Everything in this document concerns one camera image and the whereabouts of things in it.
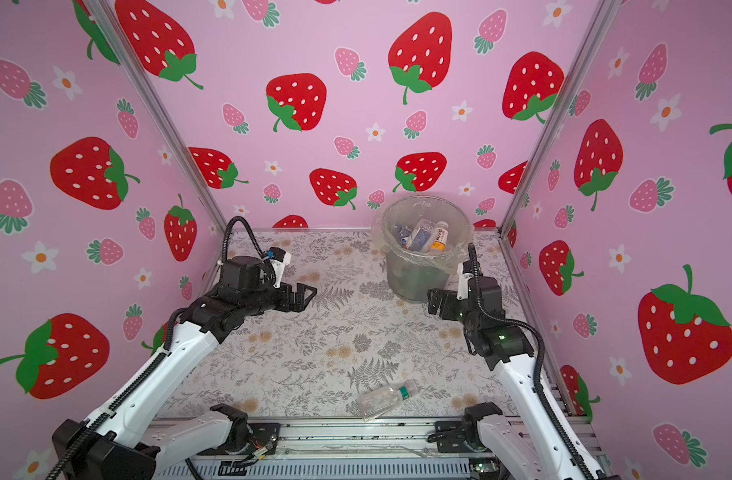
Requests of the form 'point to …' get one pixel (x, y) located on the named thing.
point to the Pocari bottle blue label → (404, 233)
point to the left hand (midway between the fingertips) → (303, 286)
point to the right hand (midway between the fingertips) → (443, 292)
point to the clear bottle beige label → (441, 237)
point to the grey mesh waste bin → (408, 273)
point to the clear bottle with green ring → (378, 402)
